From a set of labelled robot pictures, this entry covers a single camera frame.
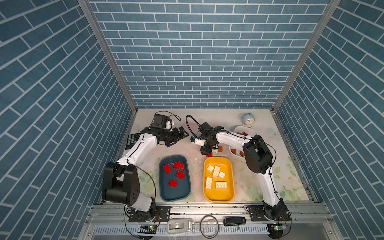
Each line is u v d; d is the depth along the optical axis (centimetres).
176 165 89
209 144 84
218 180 85
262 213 74
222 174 87
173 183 84
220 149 96
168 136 74
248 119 105
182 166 88
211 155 94
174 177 86
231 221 68
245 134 104
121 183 44
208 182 83
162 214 74
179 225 69
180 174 85
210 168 89
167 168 87
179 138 76
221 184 82
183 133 77
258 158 56
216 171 87
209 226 71
